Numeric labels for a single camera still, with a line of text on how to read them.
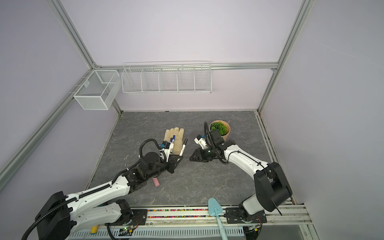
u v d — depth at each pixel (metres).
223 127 0.97
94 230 0.69
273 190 0.43
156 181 0.83
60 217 0.39
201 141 0.79
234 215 0.72
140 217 0.74
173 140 1.02
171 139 1.02
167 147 0.67
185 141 0.77
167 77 1.00
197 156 0.72
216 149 0.63
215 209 0.74
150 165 0.59
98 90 1.02
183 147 0.76
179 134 1.06
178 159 0.75
